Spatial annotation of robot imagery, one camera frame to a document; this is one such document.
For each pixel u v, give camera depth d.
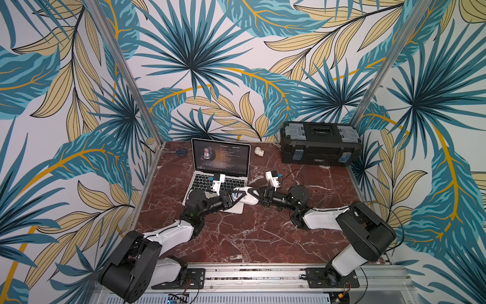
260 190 0.74
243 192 0.74
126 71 0.85
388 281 0.75
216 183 0.74
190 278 0.72
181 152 1.14
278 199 0.72
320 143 0.98
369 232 0.46
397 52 0.80
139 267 0.41
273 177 0.77
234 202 0.71
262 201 0.71
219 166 1.01
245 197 0.73
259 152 1.12
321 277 0.73
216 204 0.69
